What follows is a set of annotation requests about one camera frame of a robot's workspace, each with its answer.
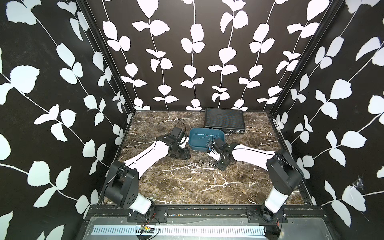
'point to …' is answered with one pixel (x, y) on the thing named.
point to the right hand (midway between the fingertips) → (218, 162)
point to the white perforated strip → (180, 230)
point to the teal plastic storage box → (201, 139)
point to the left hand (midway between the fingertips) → (188, 154)
